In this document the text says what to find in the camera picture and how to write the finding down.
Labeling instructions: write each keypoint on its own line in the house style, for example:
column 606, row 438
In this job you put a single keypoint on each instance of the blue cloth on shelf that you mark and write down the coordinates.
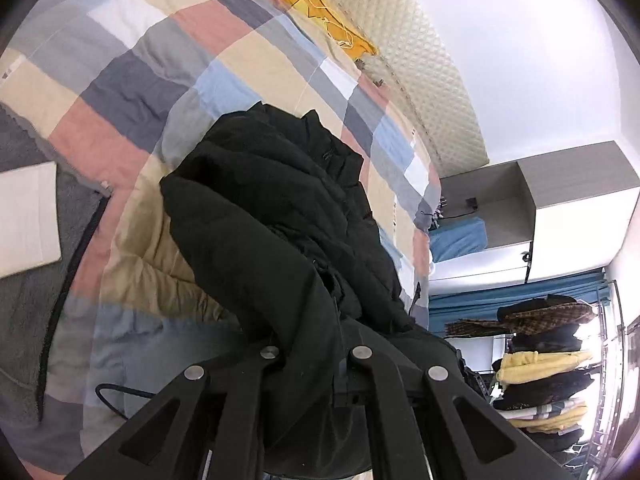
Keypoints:
column 458, row 239

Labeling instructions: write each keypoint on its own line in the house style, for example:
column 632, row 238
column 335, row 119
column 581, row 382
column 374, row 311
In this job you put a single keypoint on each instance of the white label patch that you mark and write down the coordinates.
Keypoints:
column 29, row 218

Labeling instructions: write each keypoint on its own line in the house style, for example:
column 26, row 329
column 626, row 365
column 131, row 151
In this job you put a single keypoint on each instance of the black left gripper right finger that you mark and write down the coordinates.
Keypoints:
column 430, row 425

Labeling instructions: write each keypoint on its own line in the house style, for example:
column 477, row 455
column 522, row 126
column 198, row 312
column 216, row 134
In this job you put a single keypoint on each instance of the black puffer jacket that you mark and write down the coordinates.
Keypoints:
column 269, row 213

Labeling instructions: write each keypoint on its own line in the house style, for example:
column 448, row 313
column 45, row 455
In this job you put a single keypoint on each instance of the metal clothes rack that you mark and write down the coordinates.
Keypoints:
column 613, row 442

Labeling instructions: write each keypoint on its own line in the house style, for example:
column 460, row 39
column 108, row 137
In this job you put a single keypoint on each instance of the yellow garment on bed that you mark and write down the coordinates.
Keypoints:
column 336, row 26

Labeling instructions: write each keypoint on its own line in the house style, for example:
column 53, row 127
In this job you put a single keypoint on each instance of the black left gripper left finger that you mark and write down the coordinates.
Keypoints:
column 202, row 425

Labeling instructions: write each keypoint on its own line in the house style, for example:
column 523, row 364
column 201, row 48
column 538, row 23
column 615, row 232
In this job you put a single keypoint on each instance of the grey bedside cabinet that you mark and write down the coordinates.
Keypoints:
column 546, row 216

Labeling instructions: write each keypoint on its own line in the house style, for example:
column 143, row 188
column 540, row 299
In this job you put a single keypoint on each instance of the grey fleece jacket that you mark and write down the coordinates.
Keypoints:
column 31, row 301

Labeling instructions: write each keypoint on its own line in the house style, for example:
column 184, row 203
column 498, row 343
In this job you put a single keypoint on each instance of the plaid patchwork quilt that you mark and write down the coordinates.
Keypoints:
column 122, row 90

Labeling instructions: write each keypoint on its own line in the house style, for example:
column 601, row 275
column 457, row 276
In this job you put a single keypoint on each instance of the black charger with cable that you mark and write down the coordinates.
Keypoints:
column 470, row 208

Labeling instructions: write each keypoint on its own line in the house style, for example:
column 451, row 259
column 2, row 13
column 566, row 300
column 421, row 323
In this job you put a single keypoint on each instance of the stack of folded clothes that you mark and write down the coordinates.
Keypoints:
column 535, row 384

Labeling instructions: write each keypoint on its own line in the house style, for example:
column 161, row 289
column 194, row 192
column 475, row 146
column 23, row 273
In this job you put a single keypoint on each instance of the cream quilted headboard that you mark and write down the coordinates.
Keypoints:
column 413, row 66

